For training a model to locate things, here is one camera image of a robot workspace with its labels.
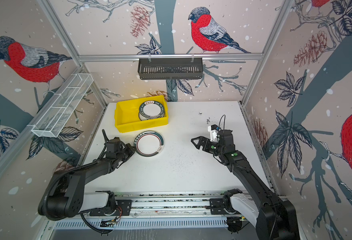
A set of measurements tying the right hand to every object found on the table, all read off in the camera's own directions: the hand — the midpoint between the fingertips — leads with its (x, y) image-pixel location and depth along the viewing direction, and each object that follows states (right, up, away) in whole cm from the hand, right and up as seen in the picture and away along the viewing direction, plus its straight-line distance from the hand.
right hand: (195, 143), depth 80 cm
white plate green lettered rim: (-30, +20, +30) cm, 47 cm away
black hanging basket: (-16, +50, +27) cm, 59 cm away
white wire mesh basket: (-72, +16, -5) cm, 73 cm away
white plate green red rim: (-29, -4, +17) cm, 34 cm away
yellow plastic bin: (-49, +14, +30) cm, 59 cm away
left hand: (-36, -4, +11) cm, 38 cm away
